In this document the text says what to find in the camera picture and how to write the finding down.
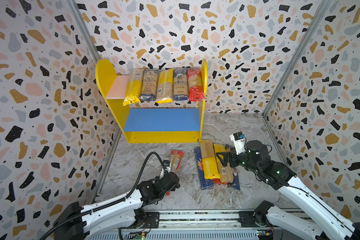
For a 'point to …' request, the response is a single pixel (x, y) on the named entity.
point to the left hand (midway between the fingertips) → (174, 175)
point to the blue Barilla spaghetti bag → (205, 183)
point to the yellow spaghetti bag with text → (210, 167)
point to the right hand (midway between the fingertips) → (222, 149)
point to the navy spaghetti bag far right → (235, 184)
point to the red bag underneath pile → (217, 181)
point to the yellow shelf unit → (144, 125)
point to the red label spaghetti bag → (175, 159)
